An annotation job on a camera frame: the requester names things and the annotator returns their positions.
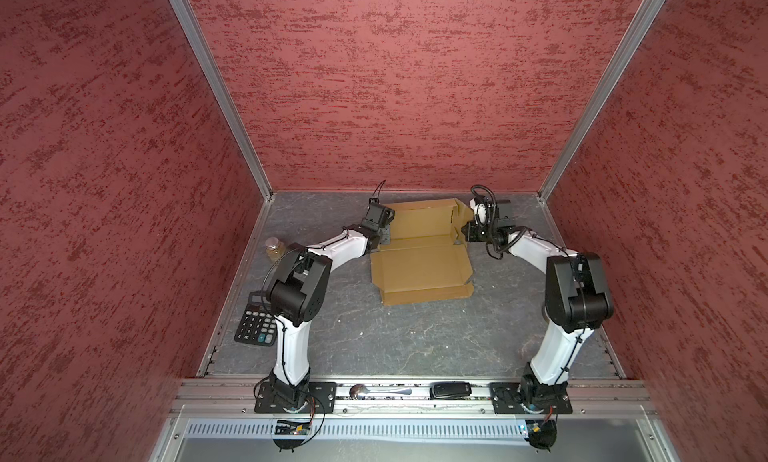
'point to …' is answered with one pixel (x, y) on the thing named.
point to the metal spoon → (358, 391)
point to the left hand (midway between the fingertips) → (379, 234)
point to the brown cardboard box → (426, 257)
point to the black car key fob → (450, 390)
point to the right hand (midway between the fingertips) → (460, 232)
